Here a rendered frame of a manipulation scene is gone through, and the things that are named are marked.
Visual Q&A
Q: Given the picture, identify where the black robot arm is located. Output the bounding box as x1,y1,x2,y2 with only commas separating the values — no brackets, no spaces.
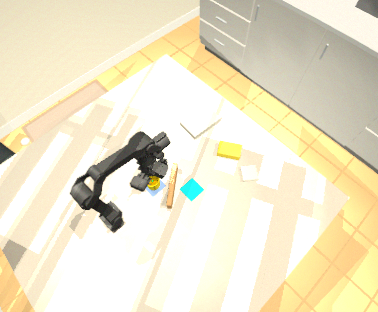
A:
70,131,171,233

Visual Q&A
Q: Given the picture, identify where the yellow rectangular block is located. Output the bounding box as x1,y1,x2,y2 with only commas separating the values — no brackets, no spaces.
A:
217,141,242,160

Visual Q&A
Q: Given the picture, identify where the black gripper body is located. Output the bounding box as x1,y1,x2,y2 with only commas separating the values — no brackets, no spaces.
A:
129,151,164,192

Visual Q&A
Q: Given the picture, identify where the yellow cup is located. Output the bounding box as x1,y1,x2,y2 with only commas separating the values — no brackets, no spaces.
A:
147,175,160,190

